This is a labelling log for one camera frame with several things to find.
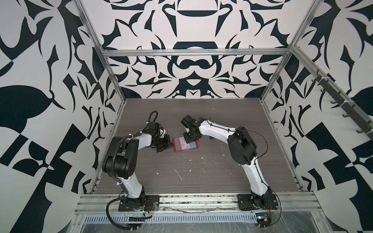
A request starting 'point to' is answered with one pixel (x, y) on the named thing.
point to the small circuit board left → (137, 218)
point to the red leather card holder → (179, 143)
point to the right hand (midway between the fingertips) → (188, 137)
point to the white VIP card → (183, 143)
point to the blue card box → (211, 137)
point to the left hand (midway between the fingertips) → (172, 142)
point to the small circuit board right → (263, 220)
